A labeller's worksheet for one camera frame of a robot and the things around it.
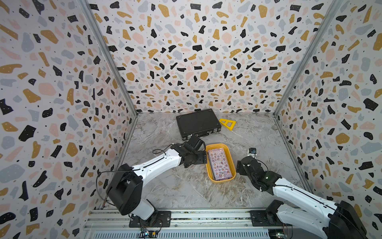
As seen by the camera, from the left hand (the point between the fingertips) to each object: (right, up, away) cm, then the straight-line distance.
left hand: (202, 158), depth 84 cm
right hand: (+23, -3, +1) cm, 24 cm away
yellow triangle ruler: (+18, +20, +30) cm, 40 cm away
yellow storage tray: (+16, +3, +10) cm, 19 cm away
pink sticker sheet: (+10, -5, +6) cm, 13 cm away
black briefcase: (-1, +21, +26) cm, 34 cm away
